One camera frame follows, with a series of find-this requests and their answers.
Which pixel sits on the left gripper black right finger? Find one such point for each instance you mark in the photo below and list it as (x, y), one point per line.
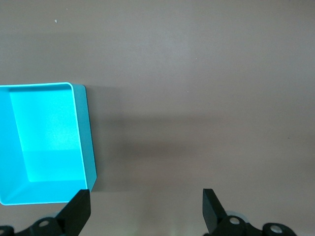
(212, 211)

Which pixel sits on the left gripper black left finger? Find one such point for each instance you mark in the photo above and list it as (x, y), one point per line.
(76, 214)

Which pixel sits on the turquoise plastic bin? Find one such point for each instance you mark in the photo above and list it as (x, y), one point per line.
(49, 137)

